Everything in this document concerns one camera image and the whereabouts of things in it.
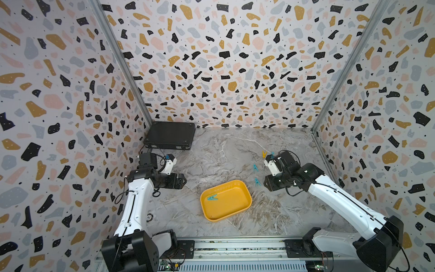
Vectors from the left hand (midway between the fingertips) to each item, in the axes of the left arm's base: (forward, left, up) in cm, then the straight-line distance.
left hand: (177, 179), depth 81 cm
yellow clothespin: (+24, -47, -13) cm, 55 cm away
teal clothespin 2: (+5, -41, -13) cm, 43 cm away
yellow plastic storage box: (-5, -23, -16) cm, 28 cm away
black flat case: (+45, +23, -17) cm, 53 cm away
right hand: (-3, -42, +2) cm, 42 cm away
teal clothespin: (-4, -16, -13) cm, 21 cm away
